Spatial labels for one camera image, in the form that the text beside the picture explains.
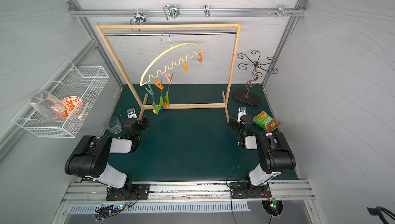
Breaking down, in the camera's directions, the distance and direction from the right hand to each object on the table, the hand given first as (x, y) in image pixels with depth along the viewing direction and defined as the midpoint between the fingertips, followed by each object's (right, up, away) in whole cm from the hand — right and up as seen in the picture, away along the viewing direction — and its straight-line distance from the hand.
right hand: (240, 115), depth 95 cm
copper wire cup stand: (+5, +13, +16) cm, 21 cm away
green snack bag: (+16, -4, 0) cm, 16 cm away
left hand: (-65, -1, -2) cm, 65 cm away
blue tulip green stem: (-48, +10, -7) cm, 50 cm away
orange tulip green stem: (-46, +12, -5) cm, 48 cm away
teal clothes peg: (-51, +15, -20) cm, 57 cm away
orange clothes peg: (-25, +34, -5) cm, 43 cm away
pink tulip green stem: (-53, +7, -7) cm, 53 cm away
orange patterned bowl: (-82, +7, -29) cm, 87 cm away
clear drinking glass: (-80, -6, -1) cm, 80 cm away
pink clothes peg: (-42, +22, -16) cm, 50 cm away
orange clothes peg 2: (-34, +28, -9) cm, 45 cm away
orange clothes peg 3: (-47, +18, -19) cm, 54 cm away
